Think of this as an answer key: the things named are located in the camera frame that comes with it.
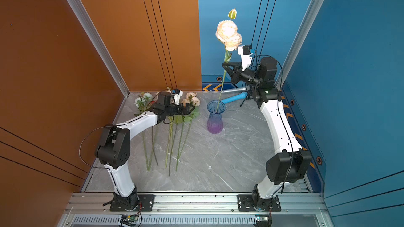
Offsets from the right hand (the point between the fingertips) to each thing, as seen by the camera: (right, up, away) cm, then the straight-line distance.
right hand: (225, 65), depth 68 cm
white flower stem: (-40, -48, +20) cm, 66 cm away
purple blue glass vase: (-3, -28, +29) cm, 40 cm away
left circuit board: (-44, -71, +4) cm, 83 cm away
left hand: (-18, -17, +26) cm, 36 cm away
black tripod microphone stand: (+24, -10, +41) cm, 49 cm away
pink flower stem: (-19, -13, +43) cm, 49 cm away
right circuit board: (+17, -69, +2) cm, 71 cm away
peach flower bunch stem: (-27, -24, +17) cm, 40 cm away
